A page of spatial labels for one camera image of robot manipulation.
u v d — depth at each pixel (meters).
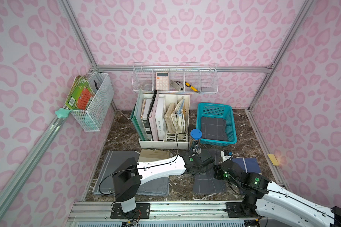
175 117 0.84
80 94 0.72
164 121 0.94
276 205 0.50
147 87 0.95
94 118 0.72
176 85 1.00
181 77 1.00
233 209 0.72
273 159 0.95
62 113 0.63
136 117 0.75
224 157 0.69
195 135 0.80
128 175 0.48
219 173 0.66
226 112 1.11
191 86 0.98
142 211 0.73
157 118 0.84
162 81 0.95
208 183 0.75
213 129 1.04
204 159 0.59
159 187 0.80
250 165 0.88
